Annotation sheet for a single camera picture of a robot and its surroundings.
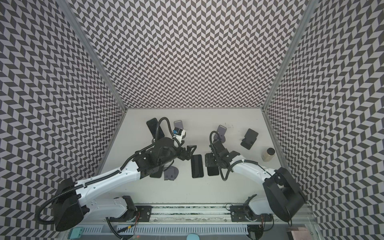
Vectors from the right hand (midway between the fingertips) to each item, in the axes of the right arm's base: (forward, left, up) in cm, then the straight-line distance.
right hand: (212, 164), depth 87 cm
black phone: (+22, +37, +11) cm, 44 cm away
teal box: (-32, +63, +2) cm, 71 cm away
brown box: (-33, -36, 0) cm, 49 cm away
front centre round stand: (-6, +24, +1) cm, 24 cm away
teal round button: (-34, +11, -1) cm, 35 cm away
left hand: (+2, +12, +18) cm, 21 cm away
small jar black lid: (+3, -32, +3) cm, 33 cm away
